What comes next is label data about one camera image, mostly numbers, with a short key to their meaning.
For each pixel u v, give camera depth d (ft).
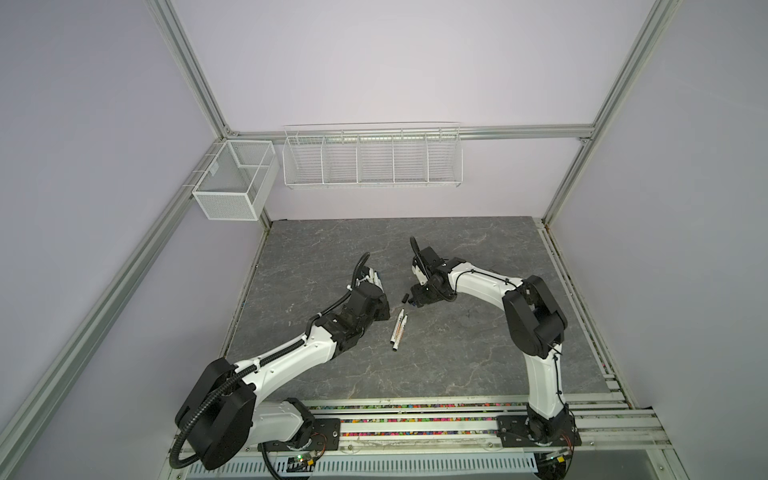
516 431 2.41
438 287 2.37
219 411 1.33
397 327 3.00
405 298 3.23
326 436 2.38
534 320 1.75
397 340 2.91
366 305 2.05
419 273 2.75
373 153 3.24
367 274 2.42
